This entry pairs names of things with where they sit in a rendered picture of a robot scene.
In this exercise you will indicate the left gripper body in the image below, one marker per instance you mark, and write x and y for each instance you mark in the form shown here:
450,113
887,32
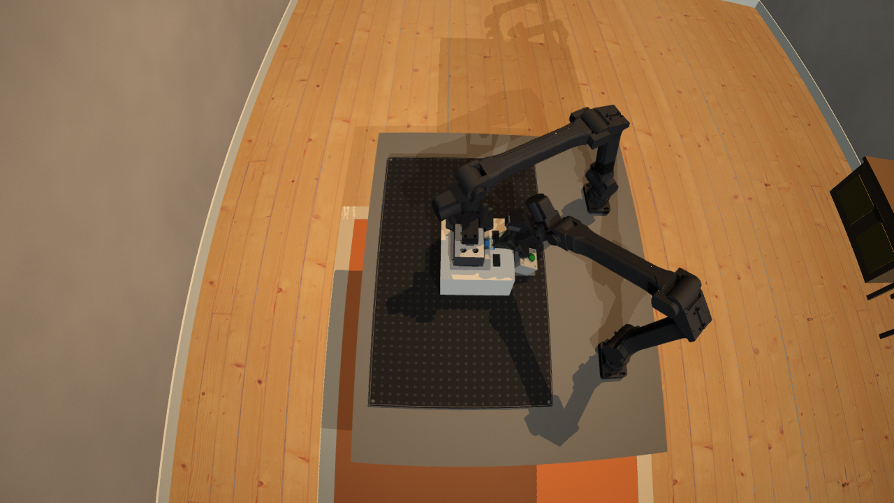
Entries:
522,251

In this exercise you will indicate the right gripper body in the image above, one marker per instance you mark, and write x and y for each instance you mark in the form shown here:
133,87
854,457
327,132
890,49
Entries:
486,218

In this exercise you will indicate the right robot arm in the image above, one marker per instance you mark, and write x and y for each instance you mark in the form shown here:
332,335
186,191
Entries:
588,127

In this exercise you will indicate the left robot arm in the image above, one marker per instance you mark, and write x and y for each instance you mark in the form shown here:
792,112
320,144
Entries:
683,300

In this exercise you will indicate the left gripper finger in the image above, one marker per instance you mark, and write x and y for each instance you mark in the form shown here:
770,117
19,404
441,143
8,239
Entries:
504,244
505,234

